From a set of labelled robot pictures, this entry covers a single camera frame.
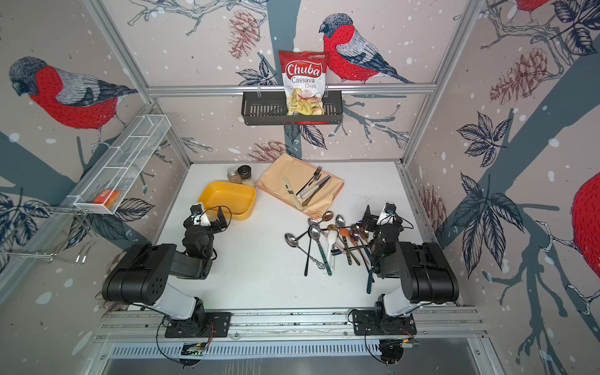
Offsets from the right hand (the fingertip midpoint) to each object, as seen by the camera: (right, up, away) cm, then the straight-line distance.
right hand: (379, 206), depth 90 cm
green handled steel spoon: (-26, -11, +3) cm, 28 cm away
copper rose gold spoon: (-20, -5, +8) cm, 22 cm away
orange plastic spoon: (-13, -11, +3) cm, 17 cm away
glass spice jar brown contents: (-62, +12, +13) cm, 65 cm away
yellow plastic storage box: (-61, +1, +14) cm, 62 cm away
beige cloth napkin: (-35, +10, +23) cm, 43 cm away
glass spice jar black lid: (-57, +13, +12) cm, 60 cm away
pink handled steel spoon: (-14, -7, +7) cm, 18 cm away
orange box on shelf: (-85, +4, -26) cm, 89 cm away
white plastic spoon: (-19, -13, +1) cm, 23 cm away
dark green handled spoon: (-6, -26, -7) cm, 28 cm away
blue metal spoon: (-28, -18, -1) cm, 33 cm away
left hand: (-67, +1, -1) cm, 67 cm away
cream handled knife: (-37, +6, +19) cm, 43 cm away
